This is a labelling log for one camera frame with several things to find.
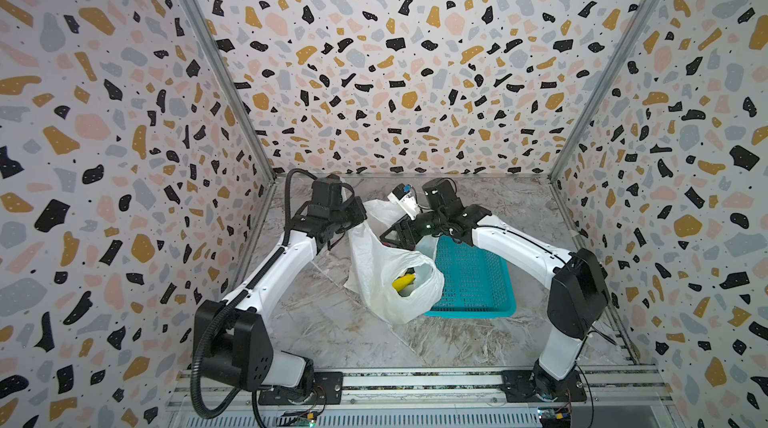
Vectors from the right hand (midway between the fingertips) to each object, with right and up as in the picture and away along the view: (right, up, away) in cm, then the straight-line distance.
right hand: (383, 227), depth 78 cm
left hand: (-5, +7, +4) cm, 9 cm away
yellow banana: (+5, -16, +6) cm, 17 cm away
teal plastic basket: (+28, -19, +14) cm, 36 cm away
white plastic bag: (-3, -10, +1) cm, 10 cm away
